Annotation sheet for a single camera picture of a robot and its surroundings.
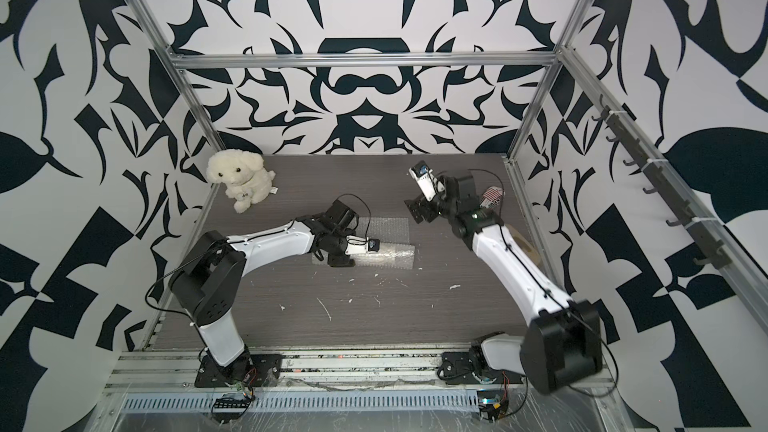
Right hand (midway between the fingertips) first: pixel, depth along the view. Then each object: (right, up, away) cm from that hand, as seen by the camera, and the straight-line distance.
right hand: (420, 185), depth 82 cm
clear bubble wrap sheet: (-7, -19, +6) cm, 21 cm away
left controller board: (-47, -54, -9) cm, 72 cm away
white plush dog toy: (-53, +3, +12) cm, 55 cm away
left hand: (-20, -18, +11) cm, 29 cm away
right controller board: (+15, -51, -11) cm, 54 cm away
